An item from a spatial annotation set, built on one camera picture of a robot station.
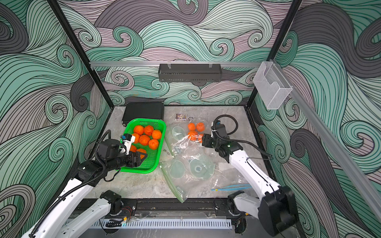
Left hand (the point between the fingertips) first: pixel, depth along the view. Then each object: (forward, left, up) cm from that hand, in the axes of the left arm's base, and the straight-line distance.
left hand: (142, 153), depth 72 cm
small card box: (+39, -17, -18) cm, 46 cm away
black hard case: (+43, +18, -15) cm, 49 cm away
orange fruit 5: (+14, -1, -14) cm, 20 cm away
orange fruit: (+9, +5, -16) cm, 19 cm away
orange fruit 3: (+21, -2, -15) cm, 26 cm away
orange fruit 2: (+24, +4, -14) cm, 28 cm away
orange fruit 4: (+16, +5, -13) cm, 21 cm away
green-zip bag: (+25, -21, -20) cm, 38 cm away
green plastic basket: (+3, -1, -19) cm, 19 cm away
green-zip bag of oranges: (-3, -22, -19) cm, 29 cm away
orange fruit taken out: (+24, +10, -14) cm, 29 cm away
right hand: (+12, -33, -5) cm, 35 cm away
